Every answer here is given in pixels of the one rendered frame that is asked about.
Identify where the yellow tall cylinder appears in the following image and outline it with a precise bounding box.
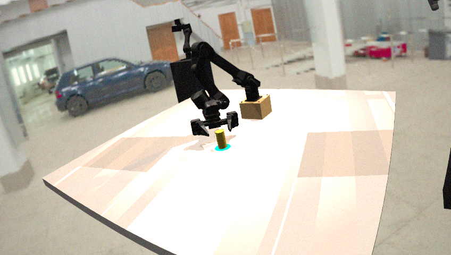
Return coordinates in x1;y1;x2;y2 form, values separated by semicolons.
215;130;227;149

